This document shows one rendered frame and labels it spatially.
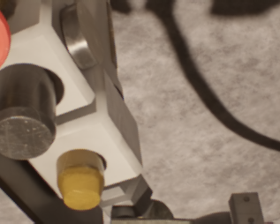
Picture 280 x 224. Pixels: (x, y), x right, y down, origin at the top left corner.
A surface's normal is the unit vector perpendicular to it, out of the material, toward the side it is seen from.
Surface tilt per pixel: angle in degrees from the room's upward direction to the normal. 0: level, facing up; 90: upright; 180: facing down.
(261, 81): 0
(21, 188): 90
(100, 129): 0
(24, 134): 0
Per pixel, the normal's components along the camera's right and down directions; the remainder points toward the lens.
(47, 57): 0.11, 0.73
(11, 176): 0.93, -0.32
